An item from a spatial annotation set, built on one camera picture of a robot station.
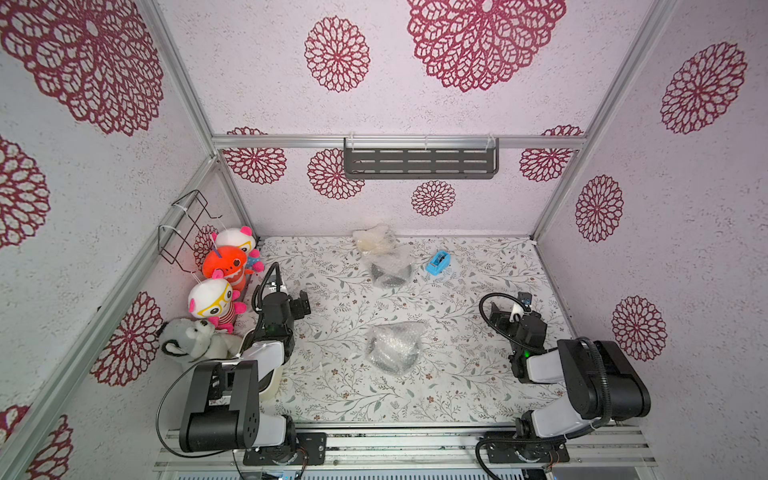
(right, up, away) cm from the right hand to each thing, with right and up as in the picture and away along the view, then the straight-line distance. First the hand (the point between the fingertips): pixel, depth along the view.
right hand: (510, 302), depth 92 cm
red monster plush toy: (-86, +12, -3) cm, 87 cm away
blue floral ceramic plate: (-36, -14, -5) cm, 39 cm away
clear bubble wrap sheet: (-29, -8, 0) cm, 30 cm away
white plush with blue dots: (-84, +20, +2) cm, 87 cm away
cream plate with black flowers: (-42, +22, +23) cm, 52 cm away
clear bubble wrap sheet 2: (-37, +11, +11) cm, 40 cm away
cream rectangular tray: (-71, -24, -11) cm, 76 cm away
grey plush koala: (-86, -7, -17) cm, 88 cm away
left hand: (-69, +2, 0) cm, 69 cm away
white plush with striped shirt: (-85, +2, -11) cm, 86 cm away
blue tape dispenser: (-19, +12, +17) cm, 28 cm away
